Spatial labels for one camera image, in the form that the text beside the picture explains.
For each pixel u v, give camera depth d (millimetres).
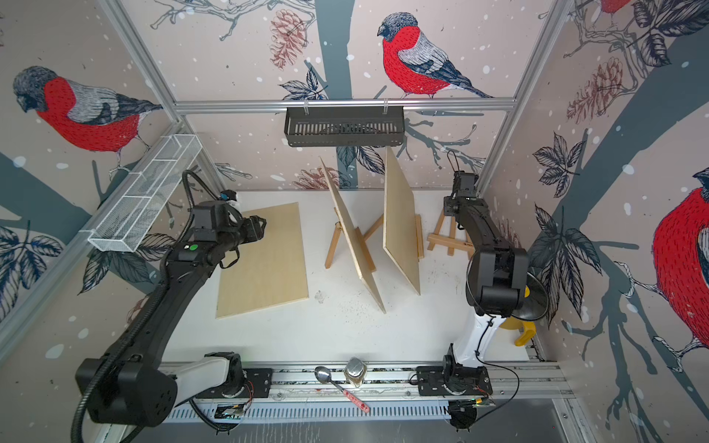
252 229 699
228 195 686
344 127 1063
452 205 708
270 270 952
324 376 744
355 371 658
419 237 1012
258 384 732
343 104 957
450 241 1029
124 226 710
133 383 373
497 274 504
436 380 734
